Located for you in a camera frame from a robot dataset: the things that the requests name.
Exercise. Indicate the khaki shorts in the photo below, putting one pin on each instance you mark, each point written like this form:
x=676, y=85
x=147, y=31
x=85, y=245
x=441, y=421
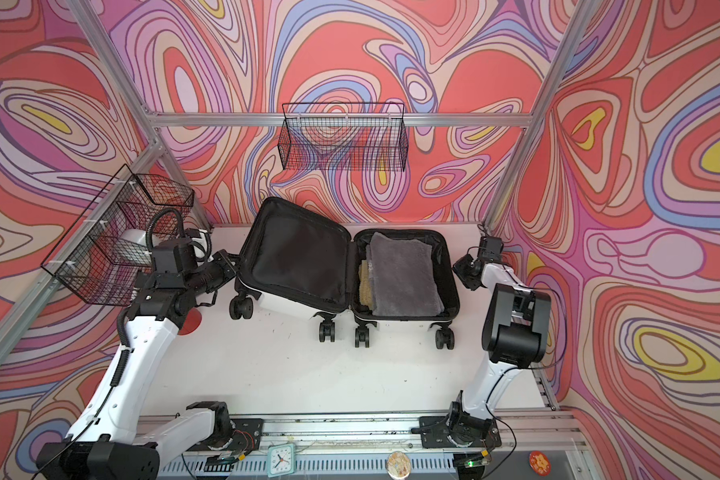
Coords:
x=365, y=288

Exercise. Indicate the wire basket on left wall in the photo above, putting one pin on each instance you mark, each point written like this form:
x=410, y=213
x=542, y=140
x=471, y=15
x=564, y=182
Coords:
x=83, y=260

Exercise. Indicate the round wooden coaster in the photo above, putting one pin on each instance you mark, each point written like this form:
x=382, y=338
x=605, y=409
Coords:
x=399, y=466

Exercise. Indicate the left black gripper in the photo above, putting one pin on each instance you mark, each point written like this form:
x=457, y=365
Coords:
x=220, y=258

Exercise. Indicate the white roll in basket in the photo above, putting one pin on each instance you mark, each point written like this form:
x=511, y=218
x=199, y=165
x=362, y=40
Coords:
x=130, y=248

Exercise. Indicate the grey towel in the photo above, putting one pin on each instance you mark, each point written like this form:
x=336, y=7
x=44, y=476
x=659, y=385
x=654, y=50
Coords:
x=402, y=278

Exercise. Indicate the red pen holder cup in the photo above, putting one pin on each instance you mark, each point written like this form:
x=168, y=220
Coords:
x=192, y=322

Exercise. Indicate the black suitcase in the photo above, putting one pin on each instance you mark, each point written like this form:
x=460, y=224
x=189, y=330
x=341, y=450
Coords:
x=294, y=255

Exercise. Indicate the wire basket on wall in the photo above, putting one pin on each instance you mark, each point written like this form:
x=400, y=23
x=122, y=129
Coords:
x=343, y=136
x=83, y=260

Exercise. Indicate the wire basket on back wall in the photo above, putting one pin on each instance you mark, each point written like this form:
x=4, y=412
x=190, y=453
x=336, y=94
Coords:
x=343, y=136

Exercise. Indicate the small teal alarm clock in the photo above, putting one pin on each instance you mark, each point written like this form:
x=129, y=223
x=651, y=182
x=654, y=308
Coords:
x=281, y=460

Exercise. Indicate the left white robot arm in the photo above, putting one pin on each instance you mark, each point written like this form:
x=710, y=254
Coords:
x=103, y=442

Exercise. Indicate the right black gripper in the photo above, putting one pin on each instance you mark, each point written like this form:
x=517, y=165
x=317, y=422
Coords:
x=471, y=284

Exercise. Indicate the red round sticker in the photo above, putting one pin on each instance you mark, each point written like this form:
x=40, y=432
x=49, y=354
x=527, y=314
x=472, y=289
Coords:
x=539, y=463

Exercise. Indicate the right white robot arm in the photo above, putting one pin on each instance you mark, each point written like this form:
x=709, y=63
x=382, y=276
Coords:
x=513, y=339

